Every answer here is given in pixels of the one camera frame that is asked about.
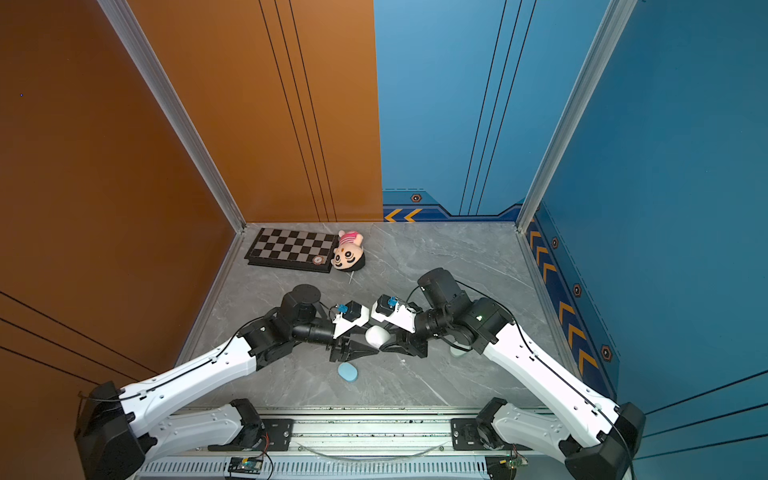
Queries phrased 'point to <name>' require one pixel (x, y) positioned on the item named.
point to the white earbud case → (377, 335)
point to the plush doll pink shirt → (349, 255)
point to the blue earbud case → (347, 371)
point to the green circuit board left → (246, 465)
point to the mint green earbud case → (455, 352)
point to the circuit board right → (514, 462)
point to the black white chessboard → (293, 250)
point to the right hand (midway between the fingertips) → (384, 336)
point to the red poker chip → (317, 260)
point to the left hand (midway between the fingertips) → (377, 337)
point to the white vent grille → (381, 468)
